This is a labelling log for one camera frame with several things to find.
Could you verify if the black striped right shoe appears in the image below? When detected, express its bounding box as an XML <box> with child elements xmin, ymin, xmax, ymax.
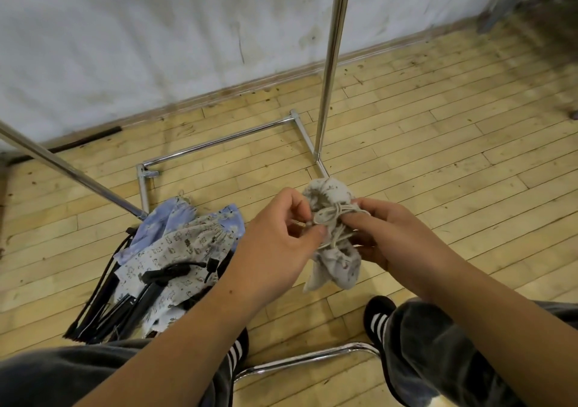
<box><xmin>363</xmin><ymin>296</ymin><xmax>398</xmax><ymax>353</ymax></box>

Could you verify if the person's right forearm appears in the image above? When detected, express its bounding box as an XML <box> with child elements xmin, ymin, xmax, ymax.
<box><xmin>417</xmin><ymin>253</ymin><xmax>578</xmax><ymax>407</ymax></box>

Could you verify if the person's left hand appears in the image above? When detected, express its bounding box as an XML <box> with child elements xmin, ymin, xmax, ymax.
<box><xmin>216</xmin><ymin>187</ymin><xmax>328</xmax><ymax>315</ymax></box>

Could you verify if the person's right hand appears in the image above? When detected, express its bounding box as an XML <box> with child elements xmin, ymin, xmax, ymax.
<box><xmin>338</xmin><ymin>197</ymin><xmax>457</xmax><ymax>302</ymax></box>

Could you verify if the grey metal furniture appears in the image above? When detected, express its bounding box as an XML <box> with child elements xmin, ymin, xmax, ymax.
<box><xmin>476</xmin><ymin>0</ymin><xmax>578</xmax><ymax>35</ymax></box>

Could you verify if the chrome clothes rack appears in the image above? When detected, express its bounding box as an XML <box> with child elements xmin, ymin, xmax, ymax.
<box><xmin>0</xmin><ymin>0</ymin><xmax>355</xmax><ymax>220</ymax></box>

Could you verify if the black baseboard strip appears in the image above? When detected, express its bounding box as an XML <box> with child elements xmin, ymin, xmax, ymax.
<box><xmin>8</xmin><ymin>125</ymin><xmax>123</xmax><ymax>164</ymax></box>

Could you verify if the chrome chair frame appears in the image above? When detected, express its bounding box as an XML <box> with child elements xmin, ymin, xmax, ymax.
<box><xmin>234</xmin><ymin>341</ymin><xmax>382</xmax><ymax>383</ymax></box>

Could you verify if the black striped shoe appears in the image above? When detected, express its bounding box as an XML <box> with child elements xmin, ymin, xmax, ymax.
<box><xmin>363</xmin><ymin>296</ymin><xmax>398</xmax><ymax>353</ymax></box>
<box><xmin>221</xmin><ymin>328</ymin><xmax>250</xmax><ymax>378</ymax></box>

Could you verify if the person's left forearm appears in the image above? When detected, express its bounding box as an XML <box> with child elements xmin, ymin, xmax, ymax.
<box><xmin>74</xmin><ymin>278</ymin><xmax>272</xmax><ymax>407</ymax></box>

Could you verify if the black striped left shoe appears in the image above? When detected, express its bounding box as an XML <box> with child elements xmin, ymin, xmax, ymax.
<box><xmin>221</xmin><ymin>328</ymin><xmax>250</xmax><ymax>378</ymax></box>

